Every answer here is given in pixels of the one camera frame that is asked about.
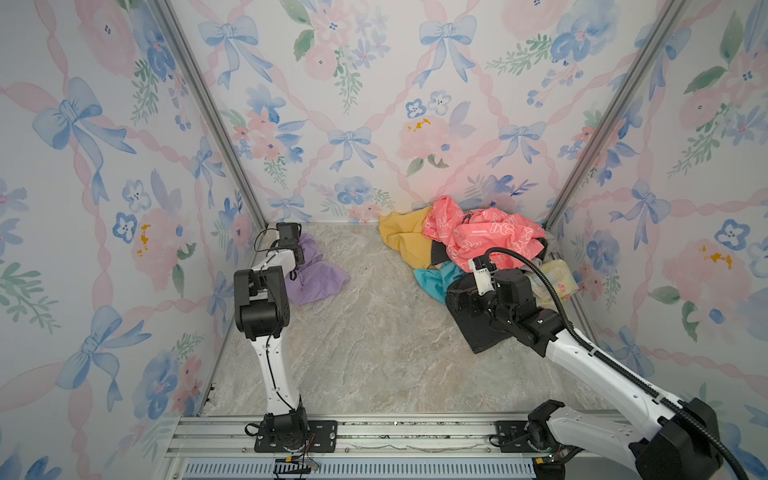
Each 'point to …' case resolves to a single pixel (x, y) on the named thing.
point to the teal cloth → (437, 282)
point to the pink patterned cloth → (469, 235)
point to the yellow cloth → (404, 234)
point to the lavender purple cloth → (315, 278)
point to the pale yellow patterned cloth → (560, 277)
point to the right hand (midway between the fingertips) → (463, 285)
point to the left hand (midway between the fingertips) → (285, 252)
